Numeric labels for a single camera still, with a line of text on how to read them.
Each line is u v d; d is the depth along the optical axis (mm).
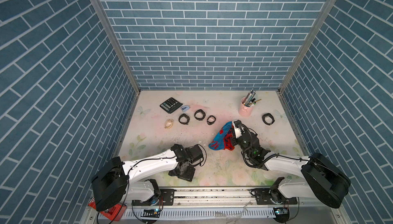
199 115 1052
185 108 1073
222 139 884
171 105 1085
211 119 1027
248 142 629
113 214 641
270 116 1029
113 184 402
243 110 994
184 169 654
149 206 691
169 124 1014
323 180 427
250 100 992
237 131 752
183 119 1025
